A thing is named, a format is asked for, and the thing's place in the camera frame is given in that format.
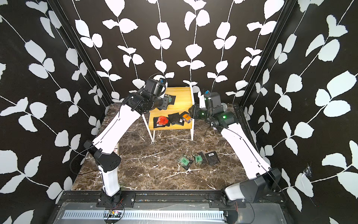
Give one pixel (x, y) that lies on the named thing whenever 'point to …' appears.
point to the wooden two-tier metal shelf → (180, 99)
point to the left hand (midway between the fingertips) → (166, 98)
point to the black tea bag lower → (176, 119)
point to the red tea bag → (161, 121)
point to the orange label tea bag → (186, 118)
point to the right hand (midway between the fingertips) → (190, 107)
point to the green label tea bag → (185, 162)
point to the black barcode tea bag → (212, 158)
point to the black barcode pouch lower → (156, 125)
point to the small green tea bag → (198, 158)
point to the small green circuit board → (115, 213)
